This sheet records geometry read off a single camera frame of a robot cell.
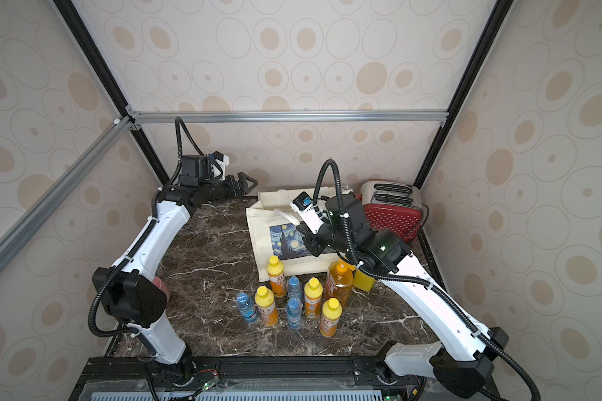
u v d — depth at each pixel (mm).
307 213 526
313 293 690
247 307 744
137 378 732
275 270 744
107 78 800
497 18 686
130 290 453
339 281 774
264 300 681
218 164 655
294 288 764
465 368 390
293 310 720
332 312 658
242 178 723
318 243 563
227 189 714
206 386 701
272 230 817
